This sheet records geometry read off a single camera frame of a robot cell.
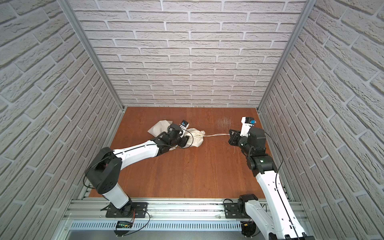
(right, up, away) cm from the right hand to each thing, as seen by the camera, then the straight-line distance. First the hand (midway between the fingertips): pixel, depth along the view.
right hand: (227, 129), depth 73 cm
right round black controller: (+10, -48, -2) cm, 49 cm away
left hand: (-24, -1, +18) cm, 30 cm away
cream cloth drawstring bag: (-16, -5, +15) cm, 23 cm away
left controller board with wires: (-51, -48, -1) cm, 70 cm away
